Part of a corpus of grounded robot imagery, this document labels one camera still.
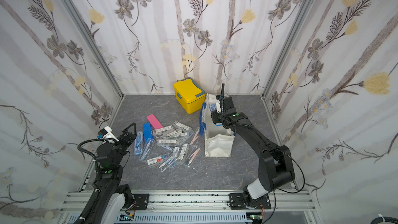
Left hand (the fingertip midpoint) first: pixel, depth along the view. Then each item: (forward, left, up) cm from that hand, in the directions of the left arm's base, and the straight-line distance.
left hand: (133, 126), depth 77 cm
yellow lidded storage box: (+30, -28, -8) cm, 41 cm away
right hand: (+10, -44, -2) cm, 45 cm away
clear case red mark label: (-11, -8, -19) cm, 23 cm away
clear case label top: (+8, -9, -18) cm, 21 cm away
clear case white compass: (-4, -2, -20) cm, 20 cm away
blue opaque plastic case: (+8, 0, -18) cm, 20 cm away
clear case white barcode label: (-6, -24, -20) cm, 31 cm away
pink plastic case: (+17, -3, -21) cm, 27 cm away
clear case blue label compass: (+15, -42, -4) cm, 44 cm away
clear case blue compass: (0, +4, -20) cm, 20 cm away
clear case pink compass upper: (+5, -31, -21) cm, 38 cm away
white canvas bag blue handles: (-6, -43, -3) cm, 43 cm away
